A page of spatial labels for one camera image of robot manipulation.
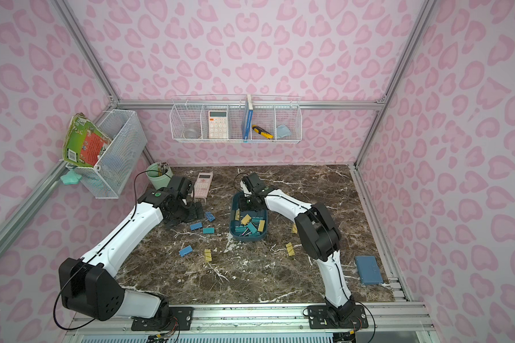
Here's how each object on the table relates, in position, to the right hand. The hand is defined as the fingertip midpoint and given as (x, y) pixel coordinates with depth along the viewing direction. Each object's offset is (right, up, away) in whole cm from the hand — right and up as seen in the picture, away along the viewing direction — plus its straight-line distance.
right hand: (238, 205), depth 95 cm
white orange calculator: (-9, +36, -2) cm, 37 cm away
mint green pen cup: (-37, +14, +4) cm, 40 cm away
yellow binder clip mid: (+25, -11, -2) cm, 27 cm away
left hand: (-17, -2, -12) cm, 21 cm away
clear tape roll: (-21, +32, +1) cm, 38 cm away
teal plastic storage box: (+4, -9, 0) cm, 10 cm away
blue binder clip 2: (-20, -10, +2) cm, 22 cm away
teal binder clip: (-13, -11, +1) cm, 17 cm away
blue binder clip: (-21, -18, -7) cm, 29 cm away
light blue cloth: (+20, +34, +5) cm, 40 cm away
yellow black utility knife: (+8, +35, +3) cm, 36 cm away
